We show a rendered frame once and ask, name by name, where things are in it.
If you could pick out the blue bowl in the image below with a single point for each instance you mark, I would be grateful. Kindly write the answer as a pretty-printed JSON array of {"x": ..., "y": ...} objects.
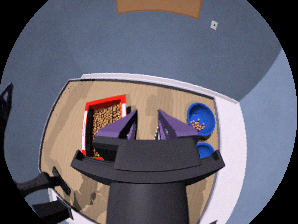
[
  {"x": 205, "y": 149},
  {"x": 206, "y": 116}
]

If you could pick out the red dog food box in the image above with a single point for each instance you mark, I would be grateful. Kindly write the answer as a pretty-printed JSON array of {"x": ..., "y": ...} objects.
[{"x": 87, "y": 132}]

